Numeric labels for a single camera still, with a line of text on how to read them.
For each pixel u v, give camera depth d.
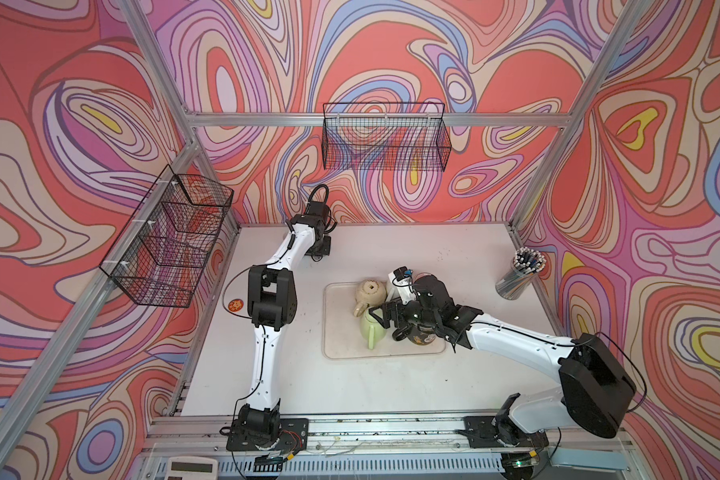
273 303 0.60
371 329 0.82
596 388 0.42
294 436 0.72
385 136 0.97
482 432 0.74
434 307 0.64
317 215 0.84
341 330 0.92
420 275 0.69
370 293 0.91
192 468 0.67
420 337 0.85
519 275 0.89
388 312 0.72
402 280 0.73
